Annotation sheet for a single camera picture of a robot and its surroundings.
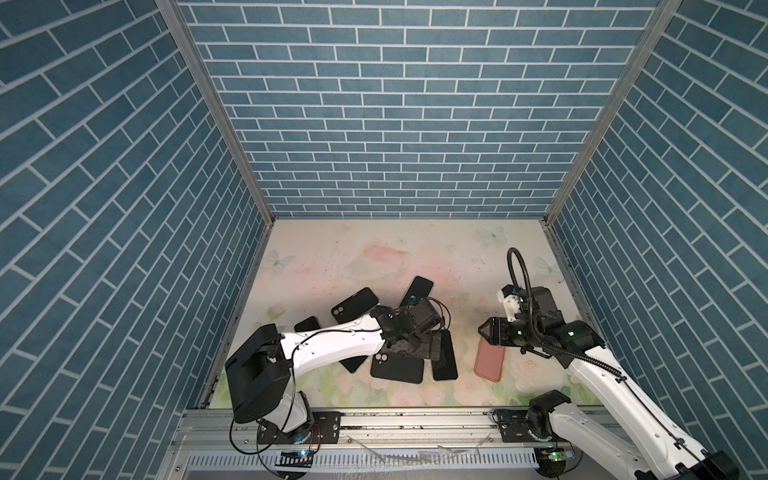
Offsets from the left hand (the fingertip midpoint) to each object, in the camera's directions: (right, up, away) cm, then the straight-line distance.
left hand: (427, 351), depth 79 cm
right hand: (+15, +7, -1) cm, 17 cm away
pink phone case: (+18, -5, +6) cm, 20 cm away
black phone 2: (+5, -6, +3) cm, 9 cm away
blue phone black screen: (0, +14, +21) cm, 25 cm away
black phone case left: (-21, +8, +18) cm, 29 cm away
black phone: (-36, +4, +13) cm, 38 cm away
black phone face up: (-21, -6, +6) cm, 22 cm away
